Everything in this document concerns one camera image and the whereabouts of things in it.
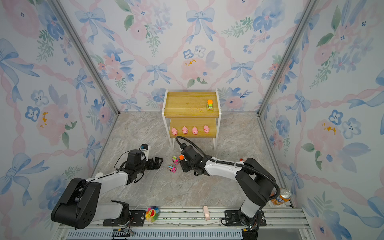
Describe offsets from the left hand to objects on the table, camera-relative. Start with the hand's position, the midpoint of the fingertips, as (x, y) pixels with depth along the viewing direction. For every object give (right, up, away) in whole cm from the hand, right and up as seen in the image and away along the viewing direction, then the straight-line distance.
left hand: (157, 158), depth 91 cm
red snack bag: (+52, -1, +2) cm, 52 cm away
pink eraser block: (+29, -23, -18) cm, 41 cm away
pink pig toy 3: (+17, +17, -4) cm, 25 cm away
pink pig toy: (+30, +18, -4) cm, 35 cm away
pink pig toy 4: (+11, +17, -6) cm, 21 cm away
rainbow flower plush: (+2, -24, -17) cm, 29 cm away
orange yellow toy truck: (+31, +30, -16) cm, 46 cm away
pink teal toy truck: (+10, -5, -3) cm, 11 cm away
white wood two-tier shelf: (+22, +25, -17) cm, 37 cm away
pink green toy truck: (+11, -1, +1) cm, 11 cm away
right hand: (+17, -1, -2) cm, 17 cm away
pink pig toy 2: (+23, +17, -5) cm, 29 cm away
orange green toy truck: (+15, 0, +1) cm, 15 cm away
